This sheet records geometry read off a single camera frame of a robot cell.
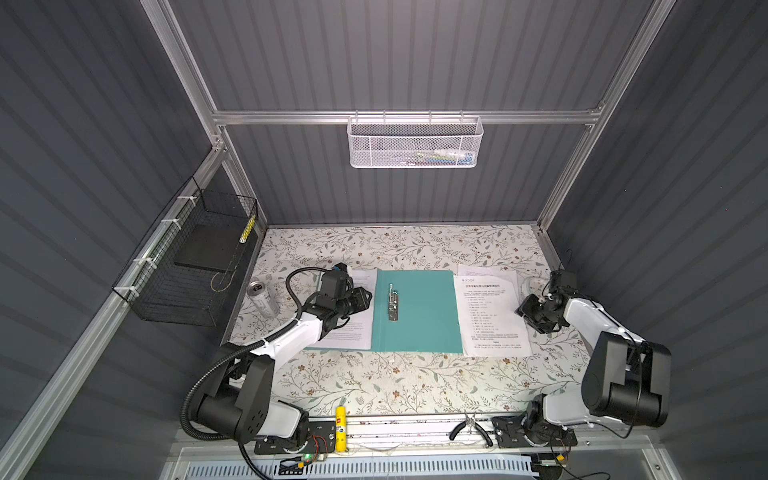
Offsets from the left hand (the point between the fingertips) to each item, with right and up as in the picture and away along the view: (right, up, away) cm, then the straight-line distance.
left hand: (370, 295), depth 89 cm
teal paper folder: (+18, -7, +4) cm, 20 cm away
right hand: (+48, -7, +2) cm, 49 cm away
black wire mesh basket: (-44, +9, -17) cm, 48 cm away
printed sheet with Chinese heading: (+38, -8, +7) cm, 40 cm away
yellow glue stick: (-6, -31, -16) cm, 35 cm away
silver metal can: (-31, 0, -3) cm, 32 cm away
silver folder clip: (+7, -4, +7) cm, 11 cm away
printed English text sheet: (-4, -12, +3) cm, 13 cm away
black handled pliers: (+27, -31, -13) cm, 43 cm away
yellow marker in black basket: (-33, +19, -8) cm, 39 cm away
